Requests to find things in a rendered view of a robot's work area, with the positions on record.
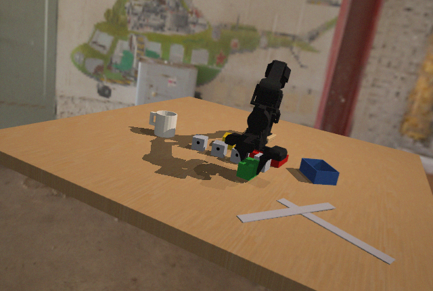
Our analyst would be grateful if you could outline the blue open-top tray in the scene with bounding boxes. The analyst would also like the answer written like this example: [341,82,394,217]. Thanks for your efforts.
[299,158,339,185]

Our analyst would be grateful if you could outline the red tray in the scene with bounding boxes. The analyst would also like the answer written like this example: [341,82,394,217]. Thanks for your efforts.
[249,150,289,168]

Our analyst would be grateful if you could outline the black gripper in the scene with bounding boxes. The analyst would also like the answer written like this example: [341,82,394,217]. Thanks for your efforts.
[225,127,288,175]

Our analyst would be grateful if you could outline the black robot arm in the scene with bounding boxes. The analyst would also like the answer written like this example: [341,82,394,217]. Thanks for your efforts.
[237,60,291,153]

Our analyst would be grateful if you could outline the grey flat bar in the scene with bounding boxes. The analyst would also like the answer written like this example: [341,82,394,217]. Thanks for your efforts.
[277,198,395,265]
[237,202,336,223]

